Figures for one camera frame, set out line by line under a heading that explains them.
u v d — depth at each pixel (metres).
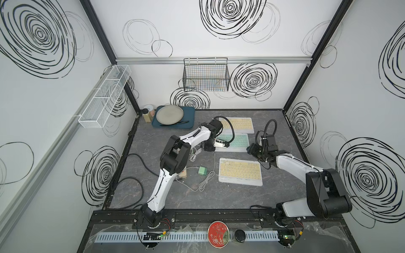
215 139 0.89
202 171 0.87
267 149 0.71
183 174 0.86
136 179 0.85
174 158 0.58
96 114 0.72
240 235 0.62
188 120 1.16
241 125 1.12
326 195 0.43
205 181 0.84
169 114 1.17
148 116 1.09
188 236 0.64
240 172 0.89
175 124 1.11
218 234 0.67
